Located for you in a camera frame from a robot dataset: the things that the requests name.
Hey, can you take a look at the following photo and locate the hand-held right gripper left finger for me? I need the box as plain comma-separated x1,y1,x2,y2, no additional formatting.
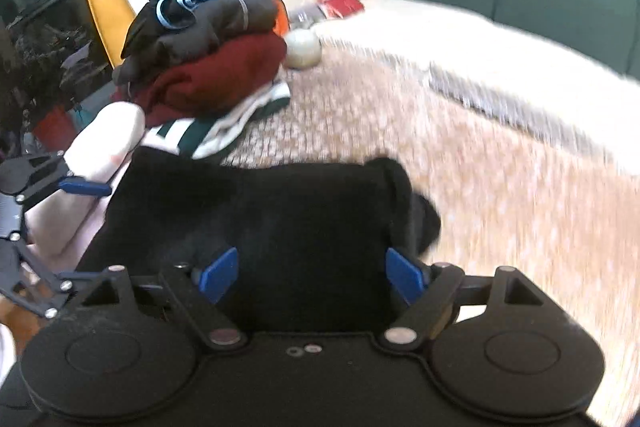
81,248,247,350

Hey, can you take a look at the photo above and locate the green white striped garment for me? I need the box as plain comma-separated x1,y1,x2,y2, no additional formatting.
145,82,292,160

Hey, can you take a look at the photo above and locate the maroon garment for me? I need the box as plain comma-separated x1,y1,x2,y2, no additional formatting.
112,32,288,128

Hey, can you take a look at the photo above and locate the green sofa with cream cover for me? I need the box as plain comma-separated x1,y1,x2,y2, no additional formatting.
265,0,640,178

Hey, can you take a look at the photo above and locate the dark grey garment blue loop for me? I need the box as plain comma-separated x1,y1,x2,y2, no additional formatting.
112,0,281,82

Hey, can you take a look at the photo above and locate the black fleece garment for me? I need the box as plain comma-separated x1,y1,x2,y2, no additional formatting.
75,147,443,338

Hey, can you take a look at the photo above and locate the white ball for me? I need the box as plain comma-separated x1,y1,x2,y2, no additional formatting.
284,29,322,70

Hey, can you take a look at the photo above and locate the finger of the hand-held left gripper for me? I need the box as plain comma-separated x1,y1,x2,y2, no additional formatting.
0,152,113,204
0,239,108,320

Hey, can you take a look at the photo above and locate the red envelope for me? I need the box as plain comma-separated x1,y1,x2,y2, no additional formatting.
317,0,366,20

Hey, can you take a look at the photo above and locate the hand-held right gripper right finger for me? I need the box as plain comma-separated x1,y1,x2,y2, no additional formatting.
380,248,543,349

